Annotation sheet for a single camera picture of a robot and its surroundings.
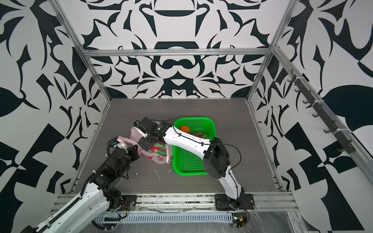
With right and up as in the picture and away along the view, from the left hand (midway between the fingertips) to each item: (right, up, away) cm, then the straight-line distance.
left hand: (136, 143), depth 82 cm
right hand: (+5, +4, -1) cm, 6 cm away
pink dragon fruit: (+13, -2, -3) cm, 14 cm away
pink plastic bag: (-2, +4, +4) cm, 6 cm away
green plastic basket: (+27, -12, +5) cm, 30 cm away
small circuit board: (+53, -34, -11) cm, 64 cm away
